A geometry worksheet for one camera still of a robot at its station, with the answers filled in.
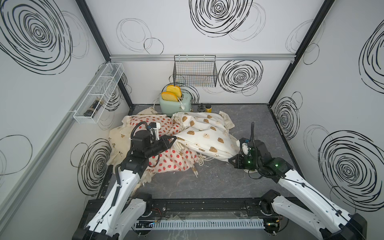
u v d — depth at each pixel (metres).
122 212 0.54
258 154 0.57
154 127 0.68
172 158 0.77
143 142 0.54
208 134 0.78
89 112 0.66
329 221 0.40
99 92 0.73
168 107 1.02
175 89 1.00
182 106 0.99
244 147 0.62
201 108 1.05
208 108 1.06
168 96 0.97
